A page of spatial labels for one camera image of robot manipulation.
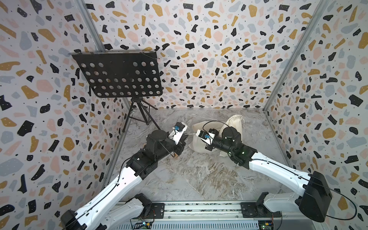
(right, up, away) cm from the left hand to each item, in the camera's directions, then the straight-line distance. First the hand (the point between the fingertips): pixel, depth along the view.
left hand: (186, 133), depth 68 cm
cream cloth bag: (+27, +5, +12) cm, 30 cm away
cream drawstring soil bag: (+6, -7, +13) cm, 16 cm away
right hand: (+7, +1, +5) cm, 9 cm away
